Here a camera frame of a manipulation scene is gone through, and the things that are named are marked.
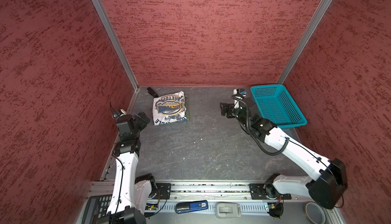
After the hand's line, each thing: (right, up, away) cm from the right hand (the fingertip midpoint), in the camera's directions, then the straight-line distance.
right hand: (226, 106), depth 79 cm
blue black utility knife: (-17, -45, -12) cm, 49 cm away
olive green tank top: (-23, -7, +21) cm, 32 cm away
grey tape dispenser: (-2, -47, -11) cm, 48 cm away
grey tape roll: (+40, -50, -9) cm, 65 cm away
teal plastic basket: (+43, 0, +31) cm, 53 cm away
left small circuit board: (-37, -48, -8) cm, 61 cm away
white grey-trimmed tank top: (-34, -2, +21) cm, 40 cm away
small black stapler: (-51, +9, +35) cm, 63 cm away
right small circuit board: (+21, -49, -6) cm, 53 cm away
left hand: (-46, -8, 0) cm, 47 cm away
